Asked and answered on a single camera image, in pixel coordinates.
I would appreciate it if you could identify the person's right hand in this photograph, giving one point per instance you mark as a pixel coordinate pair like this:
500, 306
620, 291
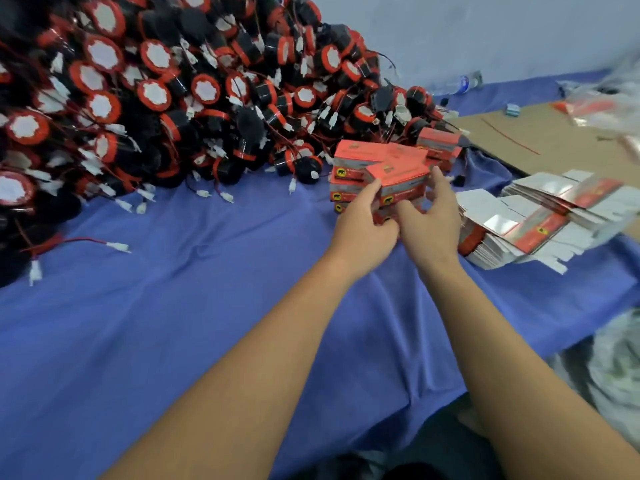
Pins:
430, 230

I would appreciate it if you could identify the person's left hand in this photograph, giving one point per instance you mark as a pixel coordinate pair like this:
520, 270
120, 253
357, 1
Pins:
362, 240

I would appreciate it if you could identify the stack of box blanks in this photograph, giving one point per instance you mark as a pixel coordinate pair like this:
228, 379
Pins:
540, 220

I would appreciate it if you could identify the pile of black red buzzers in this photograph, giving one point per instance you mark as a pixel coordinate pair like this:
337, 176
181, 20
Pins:
130, 105

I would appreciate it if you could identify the person's right forearm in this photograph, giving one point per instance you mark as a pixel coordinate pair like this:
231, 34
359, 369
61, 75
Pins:
540, 385

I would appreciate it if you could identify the person's left forearm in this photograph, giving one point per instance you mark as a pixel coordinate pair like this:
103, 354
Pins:
240, 385

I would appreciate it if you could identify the small teal box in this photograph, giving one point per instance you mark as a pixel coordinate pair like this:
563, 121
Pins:
512, 110

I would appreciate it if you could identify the brown cardboard sheet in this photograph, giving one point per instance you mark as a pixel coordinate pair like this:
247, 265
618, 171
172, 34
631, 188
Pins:
540, 145

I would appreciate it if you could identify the clear plastic water bottle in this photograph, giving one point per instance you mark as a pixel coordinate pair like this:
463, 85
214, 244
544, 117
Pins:
460, 83

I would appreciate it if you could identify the pile of clear plastic bags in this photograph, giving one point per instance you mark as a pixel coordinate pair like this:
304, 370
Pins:
605, 100

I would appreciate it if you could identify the blue table cloth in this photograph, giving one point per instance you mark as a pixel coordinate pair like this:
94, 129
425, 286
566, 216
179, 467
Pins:
150, 335

